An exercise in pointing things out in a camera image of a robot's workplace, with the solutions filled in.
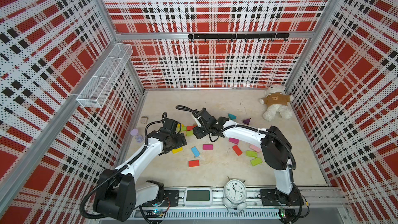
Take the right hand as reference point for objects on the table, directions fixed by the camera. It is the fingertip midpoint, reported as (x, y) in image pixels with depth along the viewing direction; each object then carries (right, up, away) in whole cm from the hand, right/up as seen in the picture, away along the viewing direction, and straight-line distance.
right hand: (200, 129), depth 89 cm
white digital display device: (0, -28, -18) cm, 34 cm away
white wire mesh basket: (-63, +23, +4) cm, 67 cm away
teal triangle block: (+21, +6, +16) cm, 27 cm away
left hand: (-11, -7, -2) cm, 13 cm away
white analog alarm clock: (+18, -27, -17) cm, 36 cm away
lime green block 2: (-6, -2, -3) cm, 7 cm away
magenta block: (+5, -11, +3) cm, 12 cm away
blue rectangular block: (-3, -13, +1) cm, 14 cm away
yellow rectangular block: (-15, -12, -1) cm, 19 cm away
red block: (+22, -12, +1) cm, 25 cm away
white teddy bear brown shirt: (+51, +17, +15) cm, 56 cm away
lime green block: (-11, -1, +10) cm, 15 cm away
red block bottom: (-2, -18, -4) cm, 18 cm away
